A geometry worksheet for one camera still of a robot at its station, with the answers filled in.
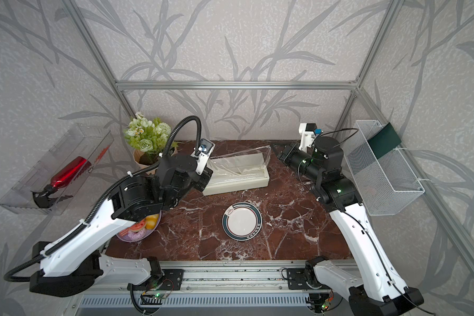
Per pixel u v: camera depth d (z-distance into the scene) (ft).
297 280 2.38
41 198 1.92
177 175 1.28
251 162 3.70
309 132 1.81
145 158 3.16
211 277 2.47
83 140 2.58
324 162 1.41
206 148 1.56
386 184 1.95
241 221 2.91
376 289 1.19
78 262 1.27
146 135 2.77
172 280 2.38
